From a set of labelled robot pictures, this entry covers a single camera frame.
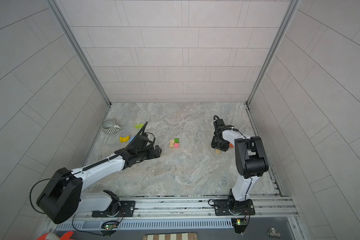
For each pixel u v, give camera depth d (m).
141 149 0.67
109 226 0.64
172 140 0.94
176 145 0.93
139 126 1.04
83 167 0.47
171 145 0.92
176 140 0.96
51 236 0.61
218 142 0.85
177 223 0.68
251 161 0.48
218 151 0.89
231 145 0.85
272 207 0.73
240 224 0.68
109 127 0.99
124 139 0.95
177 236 0.63
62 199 0.40
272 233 0.64
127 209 0.71
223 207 0.71
